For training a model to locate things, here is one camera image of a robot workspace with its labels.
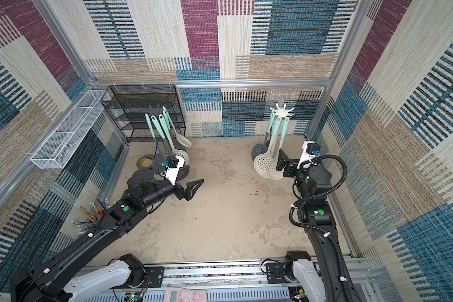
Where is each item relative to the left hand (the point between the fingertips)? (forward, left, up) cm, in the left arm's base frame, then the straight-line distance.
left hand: (193, 172), depth 70 cm
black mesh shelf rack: (+50, +41, -4) cm, 65 cm away
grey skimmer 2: (+27, -30, -17) cm, 44 cm away
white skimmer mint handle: (+34, +12, -16) cm, 39 cm away
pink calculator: (-34, +6, -28) cm, 44 cm away
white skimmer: (+21, +13, -12) cm, 27 cm away
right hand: (+5, -37, +3) cm, 37 cm away
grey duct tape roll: (+29, +36, -29) cm, 54 cm away
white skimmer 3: (+11, -34, -17) cm, 39 cm away
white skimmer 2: (+16, -29, -17) cm, 37 cm away
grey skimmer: (+17, +14, -6) cm, 23 cm away
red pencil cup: (-7, +44, -19) cm, 49 cm away
